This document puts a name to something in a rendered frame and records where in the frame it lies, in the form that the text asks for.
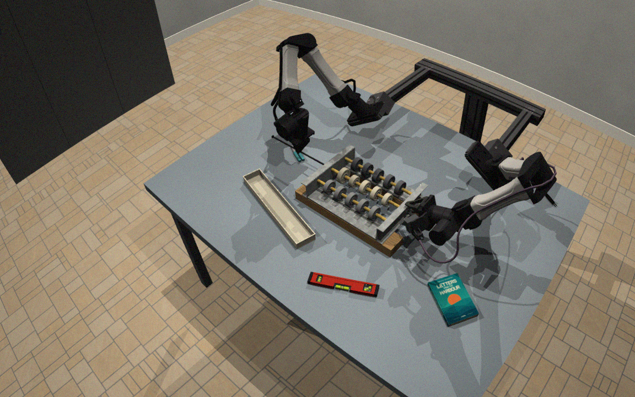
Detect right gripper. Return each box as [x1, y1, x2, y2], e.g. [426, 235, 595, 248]
[285, 125, 315, 154]

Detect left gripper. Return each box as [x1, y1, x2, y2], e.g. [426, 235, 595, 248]
[405, 195, 446, 238]

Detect red spirit level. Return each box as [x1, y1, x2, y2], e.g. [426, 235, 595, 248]
[308, 272, 379, 297]

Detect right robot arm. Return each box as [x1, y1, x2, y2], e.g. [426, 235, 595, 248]
[273, 33, 384, 139]

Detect cream wheel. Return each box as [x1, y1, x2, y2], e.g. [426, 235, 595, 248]
[370, 186, 382, 201]
[337, 168, 351, 184]
[381, 193, 393, 207]
[359, 180, 371, 195]
[348, 175, 360, 188]

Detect teal paperback book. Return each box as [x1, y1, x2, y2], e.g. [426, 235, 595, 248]
[427, 273, 479, 327]

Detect wooden block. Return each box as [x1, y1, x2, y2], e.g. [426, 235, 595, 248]
[295, 185, 403, 257]
[349, 173, 403, 205]

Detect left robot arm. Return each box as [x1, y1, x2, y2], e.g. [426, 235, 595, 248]
[429, 142, 557, 246]

